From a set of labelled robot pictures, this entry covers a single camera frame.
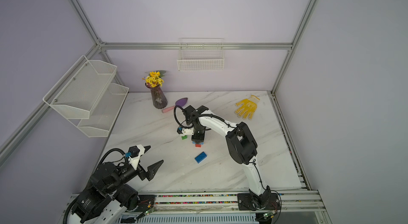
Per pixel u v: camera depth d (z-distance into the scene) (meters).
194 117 0.67
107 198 0.50
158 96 1.04
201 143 0.88
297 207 0.73
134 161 0.57
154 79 0.93
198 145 0.92
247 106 1.11
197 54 0.95
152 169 0.59
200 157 0.87
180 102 1.15
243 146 0.53
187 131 0.81
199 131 0.78
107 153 0.57
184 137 0.95
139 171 0.58
